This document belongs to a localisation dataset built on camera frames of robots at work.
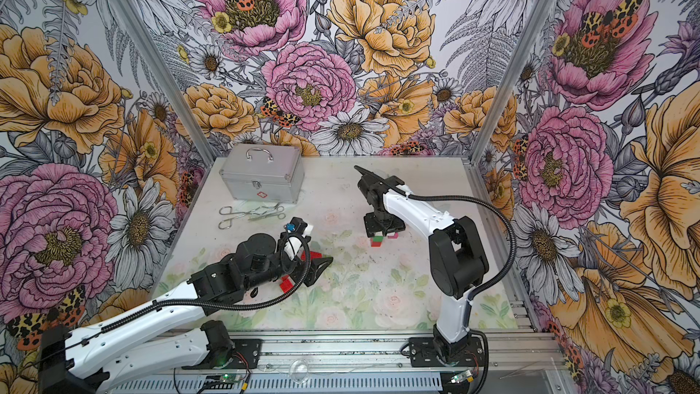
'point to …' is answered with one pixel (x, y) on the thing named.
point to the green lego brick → (378, 238)
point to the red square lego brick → (285, 284)
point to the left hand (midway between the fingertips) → (316, 255)
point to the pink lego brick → (396, 235)
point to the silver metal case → (267, 173)
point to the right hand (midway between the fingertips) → (385, 236)
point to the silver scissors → (279, 212)
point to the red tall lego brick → (375, 243)
